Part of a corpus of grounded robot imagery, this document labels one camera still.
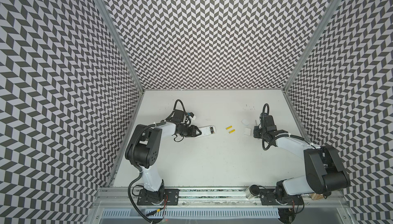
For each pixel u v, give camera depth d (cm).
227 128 96
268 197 73
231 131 95
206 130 94
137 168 49
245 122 103
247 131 94
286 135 59
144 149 48
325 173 43
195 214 69
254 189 70
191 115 91
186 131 83
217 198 74
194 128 86
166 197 71
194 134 85
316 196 74
